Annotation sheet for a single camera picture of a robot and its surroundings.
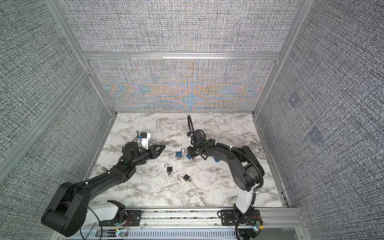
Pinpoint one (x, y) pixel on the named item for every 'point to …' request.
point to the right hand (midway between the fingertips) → (191, 150)
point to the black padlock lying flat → (186, 177)
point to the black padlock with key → (169, 169)
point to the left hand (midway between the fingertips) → (164, 147)
